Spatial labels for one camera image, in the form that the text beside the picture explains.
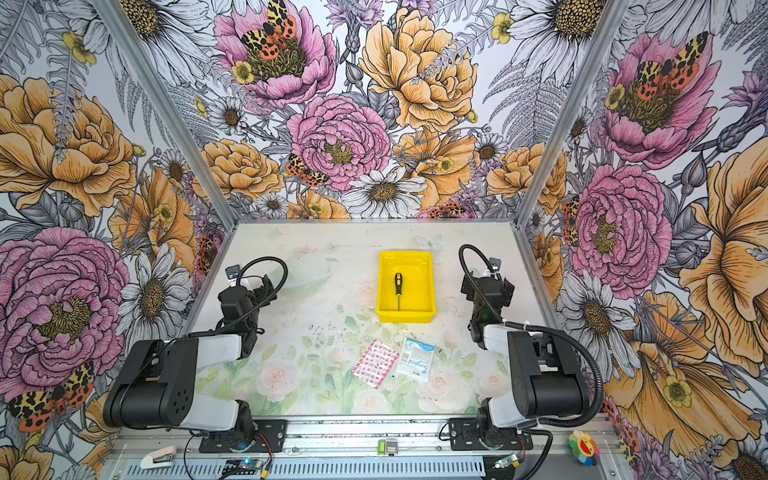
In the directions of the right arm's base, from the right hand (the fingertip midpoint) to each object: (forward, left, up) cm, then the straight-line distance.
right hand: (486, 283), depth 93 cm
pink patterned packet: (-21, +34, -8) cm, 41 cm away
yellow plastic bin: (0, +21, -9) cm, 23 cm away
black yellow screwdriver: (+5, +27, -7) cm, 28 cm away
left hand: (0, +71, +1) cm, 71 cm away
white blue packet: (-19, +23, -9) cm, 31 cm away
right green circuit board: (-44, +3, -9) cm, 45 cm away
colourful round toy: (-42, -15, -8) cm, 45 cm away
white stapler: (-42, +83, -6) cm, 93 cm away
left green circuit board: (-43, +65, -9) cm, 79 cm away
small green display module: (-41, +31, -5) cm, 51 cm away
